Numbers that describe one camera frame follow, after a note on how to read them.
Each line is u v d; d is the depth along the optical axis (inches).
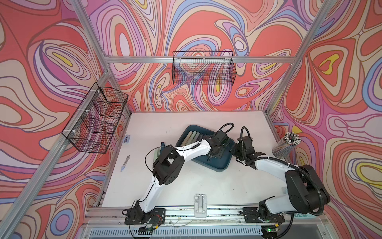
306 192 17.0
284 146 33.8
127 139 39.9
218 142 28.4
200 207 29.5
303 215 28.8
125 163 36.4
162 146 38.1
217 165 33.6
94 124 27.3
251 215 28.9
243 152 27.7
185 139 39.0
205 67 37.7
